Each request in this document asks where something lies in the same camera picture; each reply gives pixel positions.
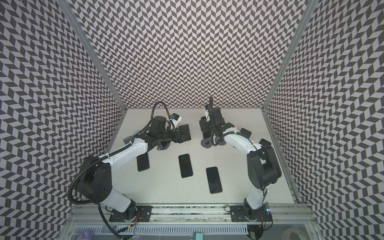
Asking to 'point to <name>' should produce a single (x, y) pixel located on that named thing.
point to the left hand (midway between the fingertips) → (186, 133)
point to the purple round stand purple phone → (206, 142)
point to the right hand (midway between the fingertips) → (205, 124)
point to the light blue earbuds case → (136, 132)
